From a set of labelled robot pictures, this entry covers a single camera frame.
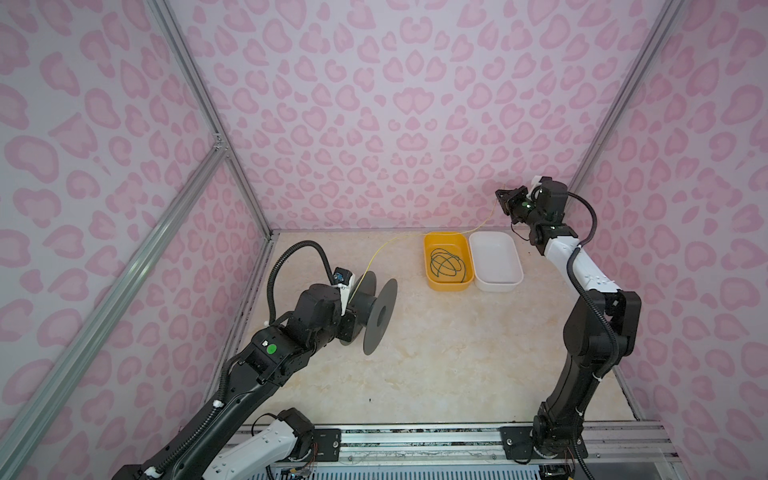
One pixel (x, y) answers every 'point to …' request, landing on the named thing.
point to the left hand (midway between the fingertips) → (353, 301)
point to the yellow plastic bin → (457, 245)
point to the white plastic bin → (495, 261)
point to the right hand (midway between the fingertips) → (499, 185)
